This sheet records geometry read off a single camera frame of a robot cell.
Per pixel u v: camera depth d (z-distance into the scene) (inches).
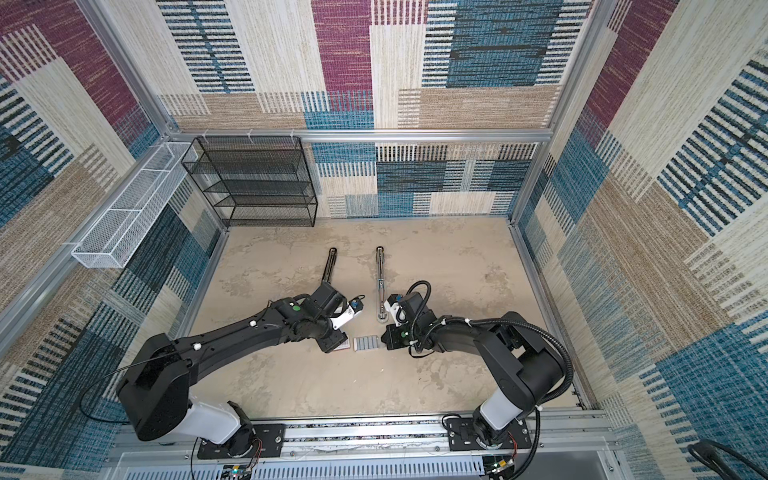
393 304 33.4
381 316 36.4
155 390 16.5
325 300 26.2
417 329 28.1
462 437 28.7
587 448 29.3
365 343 35.1
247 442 26.7
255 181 43.6
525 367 18.0
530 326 17.4
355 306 30.0
